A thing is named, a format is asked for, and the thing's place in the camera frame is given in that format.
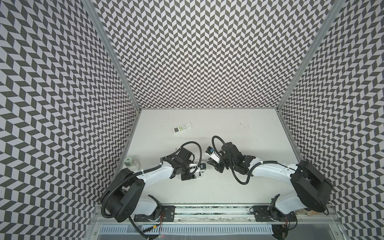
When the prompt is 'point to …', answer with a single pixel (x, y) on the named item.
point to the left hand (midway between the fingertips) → (192, 171)
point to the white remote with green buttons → (182, 128)
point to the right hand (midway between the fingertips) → (209, 164)
